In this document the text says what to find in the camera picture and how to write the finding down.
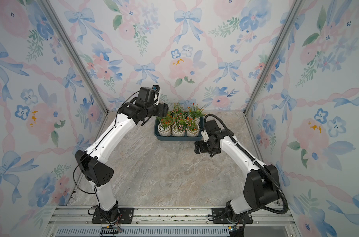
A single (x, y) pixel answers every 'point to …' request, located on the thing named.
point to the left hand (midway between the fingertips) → (162, 105)
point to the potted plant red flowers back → (164, 125)
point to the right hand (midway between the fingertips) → (200, 143)
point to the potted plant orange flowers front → (193, 128)
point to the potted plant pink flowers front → (181, 123)
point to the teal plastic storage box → (185, 138)
